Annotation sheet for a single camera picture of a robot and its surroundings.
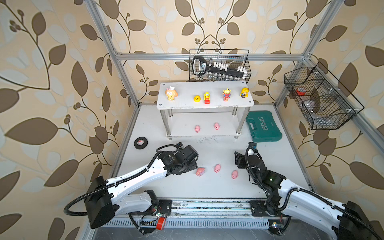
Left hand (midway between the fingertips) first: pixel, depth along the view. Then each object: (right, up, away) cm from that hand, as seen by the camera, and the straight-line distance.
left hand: (192, 164), depth 78 cm
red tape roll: (+59, +39, +3) cm, 71 cm away
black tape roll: (-36, +8, +21) cm, 42 cm away
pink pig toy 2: (+15, +19, +20) cm, 31 cm away
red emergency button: (-14, -24, -11) cm, 29 cm away
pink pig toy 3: (+14, -5, +9) cm, 18 cm away
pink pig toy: (+3, +17, +18) cm, 25 cm away
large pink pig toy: (+4, -6, +5) cm, 8 cm away
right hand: (+26, +5, +6) cm, 27 cm away
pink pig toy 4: (+24, -8, +7) cm, 26 cm away
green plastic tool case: (+48, +19, +24) cm, 57 cm away
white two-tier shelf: (+12, +29, -3) cm, 31 cm away
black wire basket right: (+66, +33, -4) cm, 74 cm away
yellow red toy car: (+7, +35, -3) cm, 36 cm away
